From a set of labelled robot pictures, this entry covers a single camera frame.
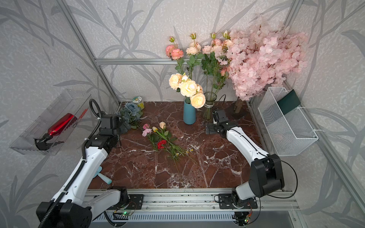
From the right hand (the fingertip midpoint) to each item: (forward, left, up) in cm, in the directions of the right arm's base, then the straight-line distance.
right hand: (214, 125), depth 88 cm
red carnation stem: (-8, +34, -11) cm, 36 cm away
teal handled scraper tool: (-29, +61, -11) cm, 69 cm away
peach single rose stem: (+8, +35, -11) cm, 38 cm away
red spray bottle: (-15, +74, +21) cm, 78 cm away
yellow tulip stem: (+4, +40, -11) cm, 42 cm away
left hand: (-5, +54, +9) cm, 55 cm away
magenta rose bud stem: (+7, +47, -11) cm, 49 cm away
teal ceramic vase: (+13, +16, -3) cm, 20 cm away
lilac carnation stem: (+1, +45, -8) cm, 46 cm away
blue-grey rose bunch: (+13, +57, -3) cm, 58 cm away
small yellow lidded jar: (+29, +57, -6) cm, 64 cm away
